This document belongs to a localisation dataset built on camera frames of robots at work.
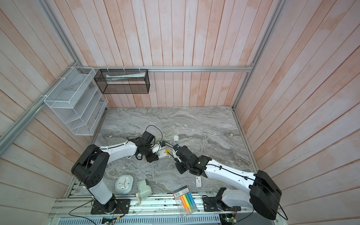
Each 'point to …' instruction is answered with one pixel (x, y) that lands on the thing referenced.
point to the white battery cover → (176, 138)
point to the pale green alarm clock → (123, 184)
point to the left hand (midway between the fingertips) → (154, 156)
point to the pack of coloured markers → (185, 204)
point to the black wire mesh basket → (123, 81)
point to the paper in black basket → (111, 77)
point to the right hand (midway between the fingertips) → (178, 162)
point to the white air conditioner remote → (164, 152)
